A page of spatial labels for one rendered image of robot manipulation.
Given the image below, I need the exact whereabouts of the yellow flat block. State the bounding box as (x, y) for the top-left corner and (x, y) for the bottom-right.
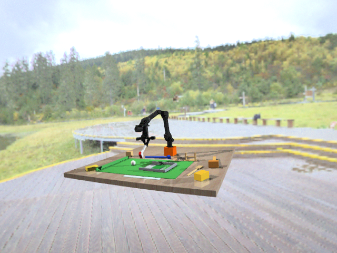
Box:
(85, 164), (98, 171)

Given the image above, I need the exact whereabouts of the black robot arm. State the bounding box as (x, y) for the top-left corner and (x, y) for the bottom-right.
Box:
(134, 110), (174, 148)

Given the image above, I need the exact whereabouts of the yellow cube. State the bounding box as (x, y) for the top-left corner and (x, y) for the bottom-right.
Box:
(194, 170), (209, 181)

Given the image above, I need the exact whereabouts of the green putting mat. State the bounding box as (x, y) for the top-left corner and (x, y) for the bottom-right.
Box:
(97, 158), (194, 179)

